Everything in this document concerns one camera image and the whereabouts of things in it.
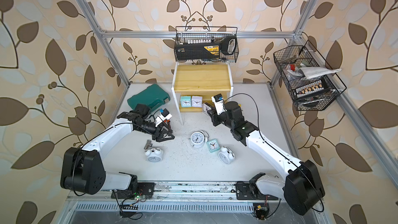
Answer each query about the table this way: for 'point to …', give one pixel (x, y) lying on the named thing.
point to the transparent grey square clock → (206, 106)
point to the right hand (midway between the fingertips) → (210, 109)
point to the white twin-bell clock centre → (198, 139)
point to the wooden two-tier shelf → (204, 80)
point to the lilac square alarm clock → (197, 101)
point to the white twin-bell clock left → (154, 155)
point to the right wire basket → (288, 61)
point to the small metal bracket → (148, 144)
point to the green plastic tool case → (153, 97)
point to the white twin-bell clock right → (226, 155)
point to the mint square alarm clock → (185, 101)
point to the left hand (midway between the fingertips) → (171, 134)
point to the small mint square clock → (213, 145)
